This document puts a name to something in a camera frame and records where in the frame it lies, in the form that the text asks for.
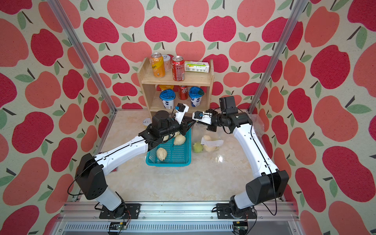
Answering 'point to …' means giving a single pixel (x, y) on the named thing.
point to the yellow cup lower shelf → (166, 86)
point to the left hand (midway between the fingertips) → (196, 123)
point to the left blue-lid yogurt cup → (167, 96)
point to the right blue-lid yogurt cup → (195, 93)
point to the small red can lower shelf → (183, 92)
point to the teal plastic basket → (178, 155)
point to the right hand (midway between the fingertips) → (202, 120)
